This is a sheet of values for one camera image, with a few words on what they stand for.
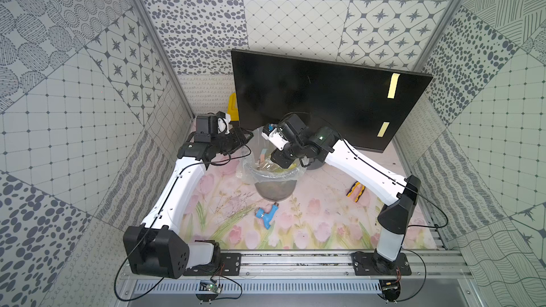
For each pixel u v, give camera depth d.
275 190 0.80
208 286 0.70
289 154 0.62
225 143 0.66
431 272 0.74
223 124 0.65
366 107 0.96
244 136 0.70
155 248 0.39
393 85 0.61
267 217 0.84
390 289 0.73
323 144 0.50
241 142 0.67
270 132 0.65
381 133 0.78
